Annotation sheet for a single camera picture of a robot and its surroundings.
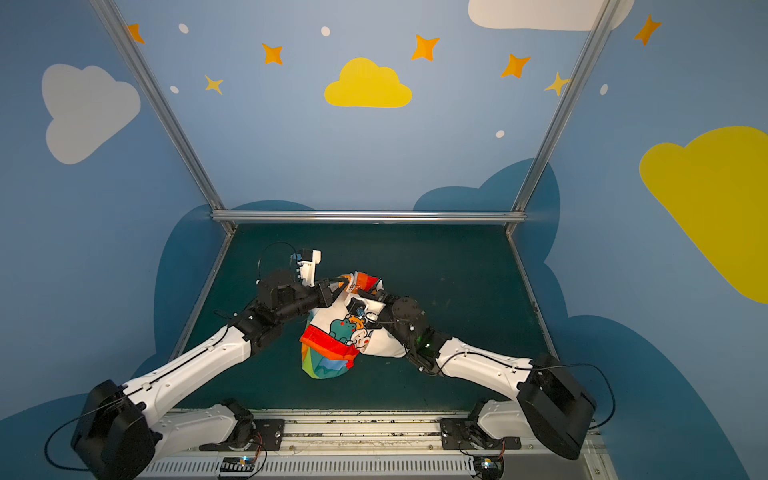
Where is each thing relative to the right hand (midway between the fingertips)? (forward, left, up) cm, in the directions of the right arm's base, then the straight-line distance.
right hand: (367, 283), depth 76 cm
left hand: (0, +5, +1) cm, 5 cm away
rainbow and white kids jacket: (-6, +7, -15) cm, 17 cm away
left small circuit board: (-38, +30, -26) cm, 55 cm away
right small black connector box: (-35, -33, -27) cm, 55 cm away
